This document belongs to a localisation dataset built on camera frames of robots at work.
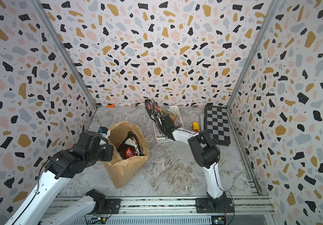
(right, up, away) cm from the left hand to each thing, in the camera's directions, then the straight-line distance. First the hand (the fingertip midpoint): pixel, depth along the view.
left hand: (114, 148), depth 69 cm
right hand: (+24, +14, +32) cm, 42 cm away
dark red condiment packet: (+6, -1, +9) cm, 11 cm away
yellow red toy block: (+46, +9, +34) cm, 58 cm away
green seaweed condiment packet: (+16, +21, +25) cm, 36 cm away
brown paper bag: (+5, -10, -2) cm, 11 cm away
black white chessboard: (+63, +12, +38) cm, 74 cm away
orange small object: (-24, +26, +56) cm, 66 cm away
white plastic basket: (+31, +20, +47) cm, 60 cm away
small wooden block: (-5, +27, +55) cm, 61 cm away
